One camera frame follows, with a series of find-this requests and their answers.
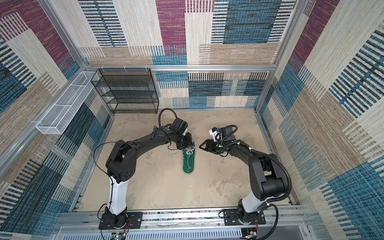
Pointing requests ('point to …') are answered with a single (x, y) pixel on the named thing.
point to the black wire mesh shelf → (127, 90)
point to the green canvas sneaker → (189, 159)
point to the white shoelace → (189, 151)
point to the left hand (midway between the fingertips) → (196, 142)
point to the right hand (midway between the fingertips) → (203, 149)
